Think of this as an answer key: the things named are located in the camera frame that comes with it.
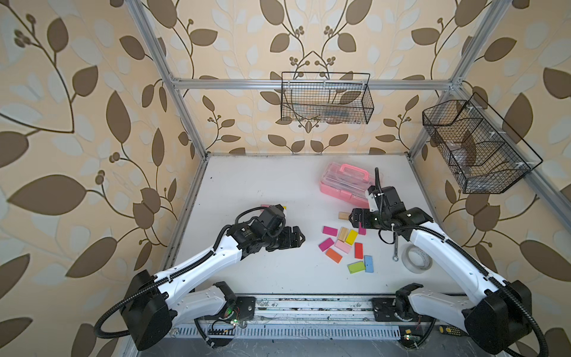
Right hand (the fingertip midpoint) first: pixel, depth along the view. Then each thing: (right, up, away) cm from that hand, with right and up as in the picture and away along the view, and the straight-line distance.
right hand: (361, 218), depth 82 cm
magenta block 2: (-12, -12, +7) cm, 18 cm away
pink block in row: (-35, +6, -5) cm, 36 cm away
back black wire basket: (-11, +51, +14) cm, 54 cm away
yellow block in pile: (-1, -9, +9) cm, 13 cm away
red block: (+1, -14, +5) cm, 15 cm away
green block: (-1, -19, +2) cm, 19 cm away
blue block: (+3, -18, +1) cm, 18 cm away
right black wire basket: (+38, +24, -9) cm, 46 cm away
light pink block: (-5, -12, +6) cm, 15 cm away
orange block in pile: (-9, -15, +4) cm, 18 cm away
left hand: (-25, -6, -6) cm, 26 cm away
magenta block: (+4, -7, +10) cm, 13 cm away
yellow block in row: (-29, +2, +17) cm, 34 cm away
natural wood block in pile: (-4, -8, +9) cm, 13 cm away
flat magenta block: (-10, -7, +11) cm, 16 cm away
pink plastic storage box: (-1, +13, +14) cm, 19 cm away
